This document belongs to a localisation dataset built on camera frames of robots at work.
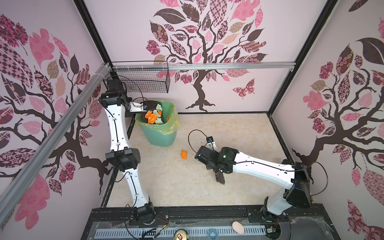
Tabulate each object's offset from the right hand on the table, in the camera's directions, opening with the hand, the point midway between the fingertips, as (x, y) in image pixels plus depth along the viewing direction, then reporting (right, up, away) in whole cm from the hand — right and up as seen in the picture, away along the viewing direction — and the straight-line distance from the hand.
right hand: (211, 157), depth 77 cm
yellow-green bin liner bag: (-22, +19, +6) cm, 30 cm away
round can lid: (-14, -28, -17) cm, 36 cm away
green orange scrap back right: (-31, +26, +13) cm, 43 cm away
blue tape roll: (0, -35, -8) cm, 36 cm away
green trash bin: (-35, +8, +22) cm, 42 cm away
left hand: (-48, +27, +3) cm, 55 cm away
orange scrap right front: (-34, +22, +8) cm, 41 cm away
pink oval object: (+12, -32, -8) cm, 35 cm away
